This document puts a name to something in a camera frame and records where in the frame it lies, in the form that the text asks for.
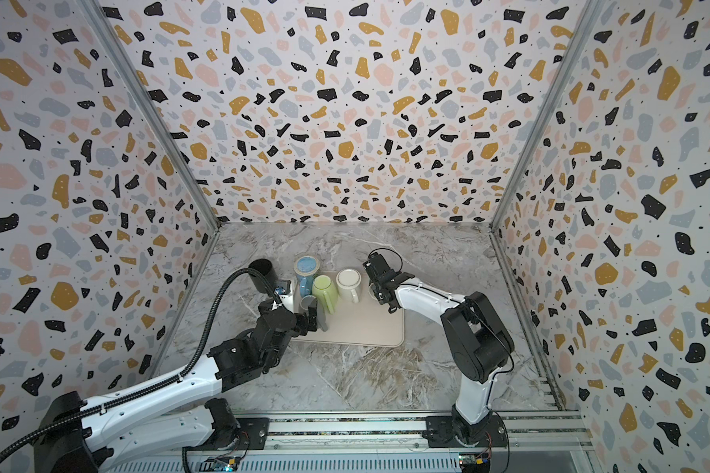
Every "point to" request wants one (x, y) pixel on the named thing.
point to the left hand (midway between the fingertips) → (304, 300)
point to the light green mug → (324, 292)
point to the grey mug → (312, 302)
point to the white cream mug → (348, 283)
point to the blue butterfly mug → (306, 268)
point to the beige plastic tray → (365, 324)
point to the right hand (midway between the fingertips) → (393, 283)
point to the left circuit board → (221, 464)
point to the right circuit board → (474, 462)
